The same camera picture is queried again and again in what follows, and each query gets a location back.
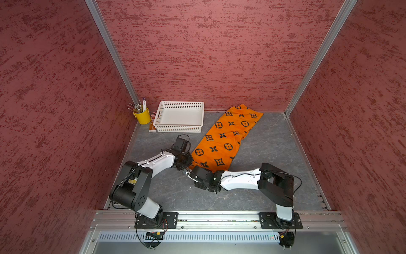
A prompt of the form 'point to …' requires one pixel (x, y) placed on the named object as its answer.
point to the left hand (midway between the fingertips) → (191, 164)
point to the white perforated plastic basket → (180, 117)
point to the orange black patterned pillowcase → (219, 146)
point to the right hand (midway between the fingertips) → (200, 176)
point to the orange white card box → (151, 127)
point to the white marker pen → (144, 104)
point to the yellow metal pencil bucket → (143, 118)
